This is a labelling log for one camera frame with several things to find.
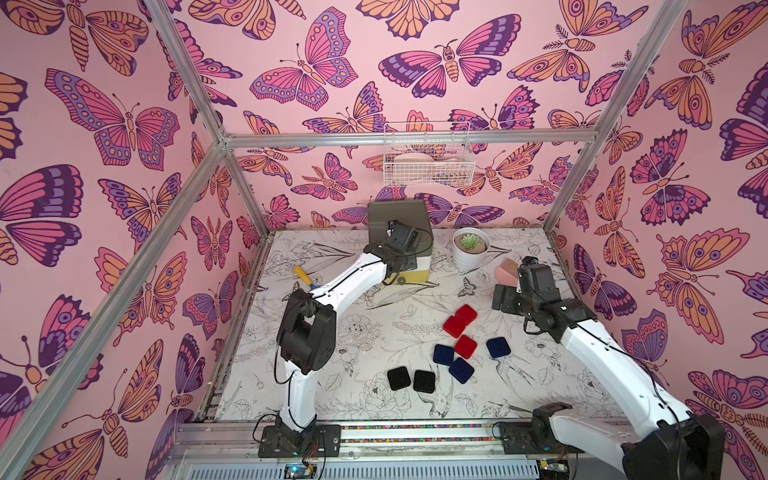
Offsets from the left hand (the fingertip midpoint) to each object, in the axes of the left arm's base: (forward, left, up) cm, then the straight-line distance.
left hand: (411, 257), depth 93 cm
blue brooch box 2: (-23, -25, -13) cm, 37 cm away
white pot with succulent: (+7, -20, -4) cm, 22 cm away
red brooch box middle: (-16, -13, -14) cm, 25 cm away
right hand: (-15, -25, +1) cm, 29 cm away
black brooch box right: (-33, -3, -13) cm, 36 cm away
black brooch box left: (-32, +4, -15) cm, 35 cm away
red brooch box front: (-23, -16, -15) cm, 31 cm away
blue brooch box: (-25, -9, -15) cm, 30 cm away
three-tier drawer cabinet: (+23, -1, -2) cm, 24 cm away
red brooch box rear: (-12, -18, -15) cm, 26 cm away
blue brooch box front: (-30, -14, -14) cm, 36 cm away
